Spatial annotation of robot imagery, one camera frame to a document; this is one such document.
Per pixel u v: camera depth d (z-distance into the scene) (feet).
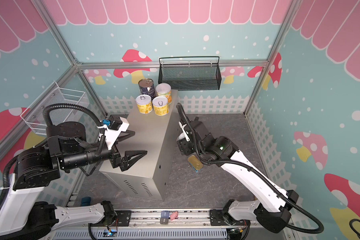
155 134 2.42
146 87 2.30
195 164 2.87
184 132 1.61
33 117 2.10
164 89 2.38
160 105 2.25
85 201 2.59
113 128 1.23
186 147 1.90
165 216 2.44
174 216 2.43
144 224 2.42
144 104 2.32
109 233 2.38
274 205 1.23
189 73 3.09
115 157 1.32
